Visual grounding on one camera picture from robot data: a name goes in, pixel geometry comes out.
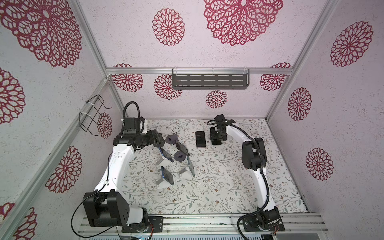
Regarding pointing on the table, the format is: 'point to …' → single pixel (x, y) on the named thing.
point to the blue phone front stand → (167, 175)
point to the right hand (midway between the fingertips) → (214, 135)
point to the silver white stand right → (185, 173)
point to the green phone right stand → (191, 166)
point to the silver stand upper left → (163, 161)
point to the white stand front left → (162, 183)
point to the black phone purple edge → (200, 139)
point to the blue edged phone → (166, 154)
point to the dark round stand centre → (179, 156)
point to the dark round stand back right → (172, 139)
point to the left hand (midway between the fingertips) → (154, 140)
